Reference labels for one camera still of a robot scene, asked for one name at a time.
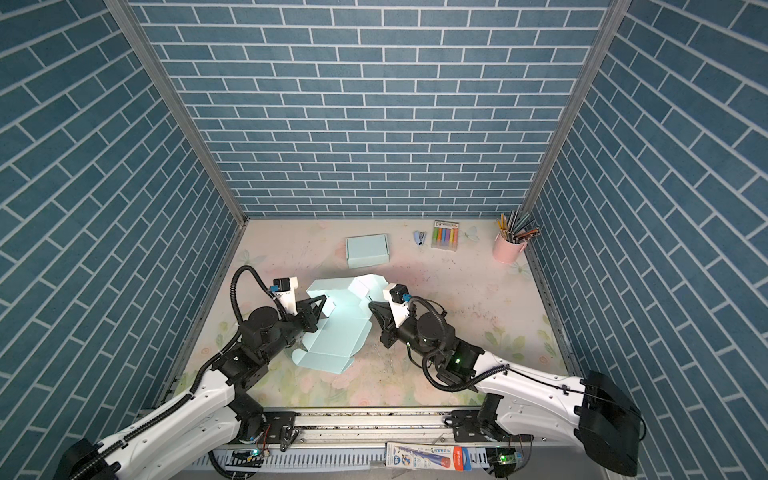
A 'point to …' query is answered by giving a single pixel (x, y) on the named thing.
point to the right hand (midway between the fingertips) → (368, 302)
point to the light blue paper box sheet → (367, 250)
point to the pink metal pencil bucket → (506, 251)
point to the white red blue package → (430, 457)
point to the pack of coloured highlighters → (445, 235)
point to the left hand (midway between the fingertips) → (328, 299)
